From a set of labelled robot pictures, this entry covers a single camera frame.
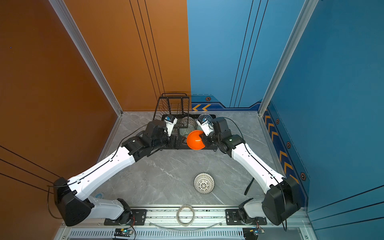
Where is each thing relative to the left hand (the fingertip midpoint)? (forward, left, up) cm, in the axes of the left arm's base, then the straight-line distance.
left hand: (178, 133), depth 76 cm
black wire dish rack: (+28, +4, -6) cm, 29 cm away
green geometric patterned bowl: (+19, -2, -22) cm, 29 cm away
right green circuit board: (-39, -37, -27) cm, 60 cm away
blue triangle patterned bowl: (+29, -15, -18) cm, 38 cm away
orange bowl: (-3, -8, -2) cm, 9 cm away
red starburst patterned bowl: (-17, -14, -24) cm, 32 cm away
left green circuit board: (-39, +25, -27) cm, 54 cm away
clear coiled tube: (-28, -4, -24) cm, 37 cm away
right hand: (+3, -12, -4) cm, 12 cm away
